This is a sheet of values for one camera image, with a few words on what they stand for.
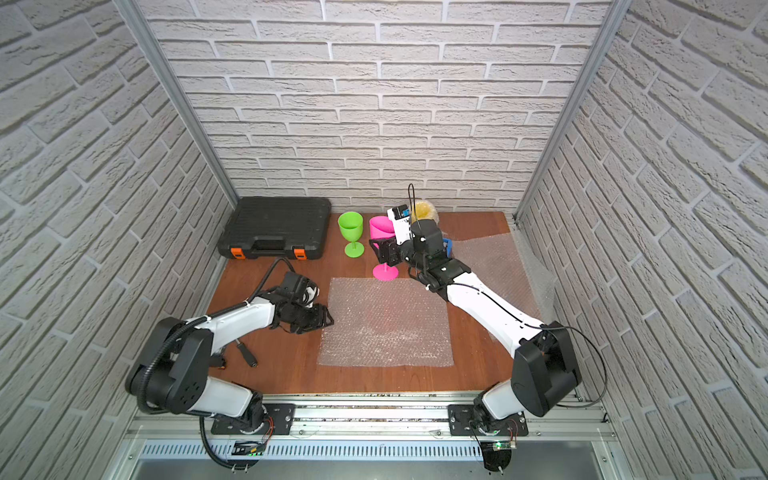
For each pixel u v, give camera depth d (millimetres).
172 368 434
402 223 681
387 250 685
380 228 725
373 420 757
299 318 762
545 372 416
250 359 829
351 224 1018
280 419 740
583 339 449
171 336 455
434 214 978
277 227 1087
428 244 590
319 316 803
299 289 745
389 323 902
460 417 741
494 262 1057
